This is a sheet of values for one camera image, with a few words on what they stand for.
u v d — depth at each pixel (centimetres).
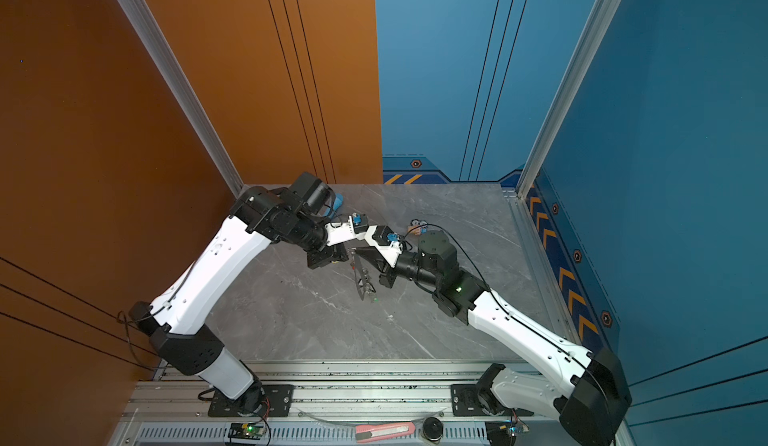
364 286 78
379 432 69
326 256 58
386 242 54
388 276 58
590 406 37
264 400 72
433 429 62
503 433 71
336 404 74
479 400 66
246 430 71
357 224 58
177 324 41
